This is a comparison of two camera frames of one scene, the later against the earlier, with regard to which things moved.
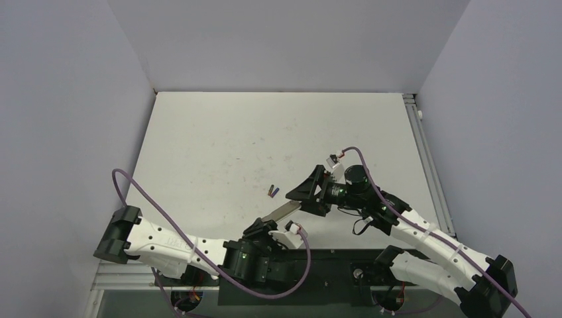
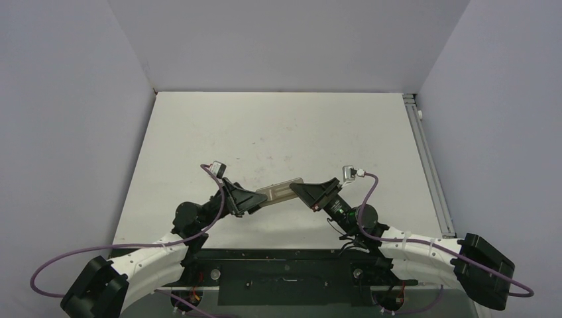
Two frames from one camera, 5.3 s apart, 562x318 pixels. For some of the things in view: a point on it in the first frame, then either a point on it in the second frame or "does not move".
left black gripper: (261, 228) to (237, 200)
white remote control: (283, 211) to (279, 192)
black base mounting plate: (314, 277) does not move
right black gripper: (307, 193) to (316, 195)
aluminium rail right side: (412, 107) does not move
